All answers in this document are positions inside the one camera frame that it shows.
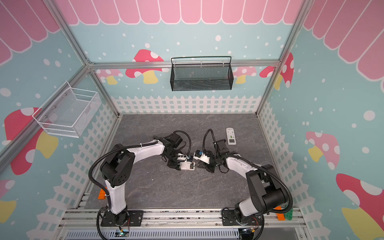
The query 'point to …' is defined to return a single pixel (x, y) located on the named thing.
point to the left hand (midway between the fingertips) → (178, 164)
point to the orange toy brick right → (280, 216)
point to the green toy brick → (288, 215)
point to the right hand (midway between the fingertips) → (200, 163)
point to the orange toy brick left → (102, 194)
